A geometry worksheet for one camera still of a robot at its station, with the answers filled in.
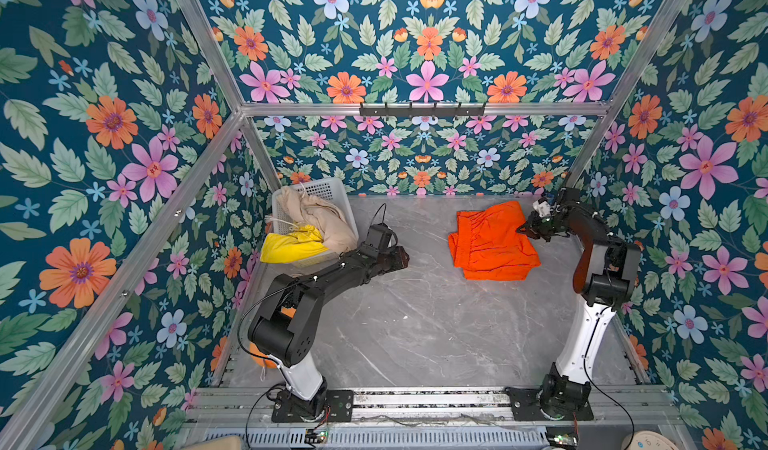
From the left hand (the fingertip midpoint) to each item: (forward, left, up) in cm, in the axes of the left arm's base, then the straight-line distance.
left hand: (410, 251), depth 90 cm
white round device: (-50, -51, -7) cm, 72 cm away
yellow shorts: (+8, +33, -1) cm, 34 cm away
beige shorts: (+6, +22, +2) cm, 23 cm away
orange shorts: (+5, -27, -7) cm, 29 cm away
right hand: (+10, -39, -4) cm, 40 cm away
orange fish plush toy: (-36, +27, +23) cm, 50 cm away
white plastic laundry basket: (+35, +28, -5) cm, 45 cm away
